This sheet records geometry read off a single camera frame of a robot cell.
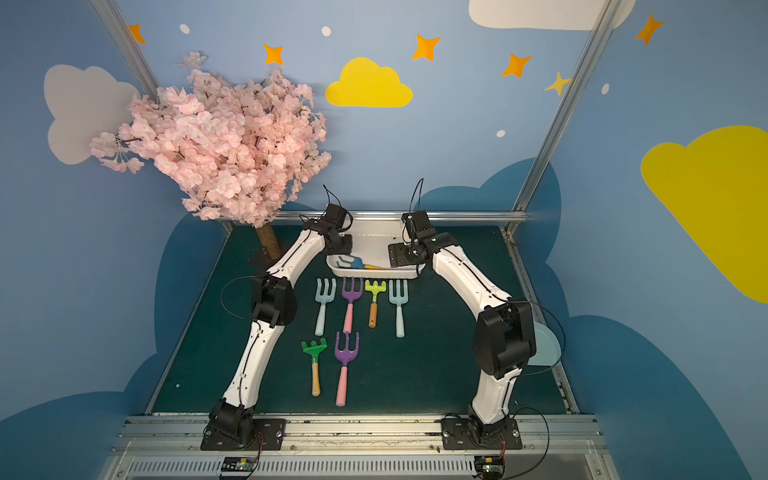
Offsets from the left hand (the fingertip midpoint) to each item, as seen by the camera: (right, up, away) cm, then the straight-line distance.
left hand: (345, 243), depth 109 cm
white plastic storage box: (+9, +1, +7) cm, 11 cm away
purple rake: (+3, -35, -21) cm, 40 cm away
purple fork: (+3, -19, -7) cm, 20 cm away
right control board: (+41, -57, -36) cm, 79 cm away
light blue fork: (-6, -19, -8) cm, 22 cm away
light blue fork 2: (+19, -20, -8) cm, 29 cm away
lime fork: (+11, -16, -5) cm, 20 cm away
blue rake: (+4, -8, -1) cm, 9 cm away
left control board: (-21, -56, -37) cm, 70 cm away
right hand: (+22, -3, -18) cm, 28 cm away
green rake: (-7, -33, -20) cm, 39 cm away
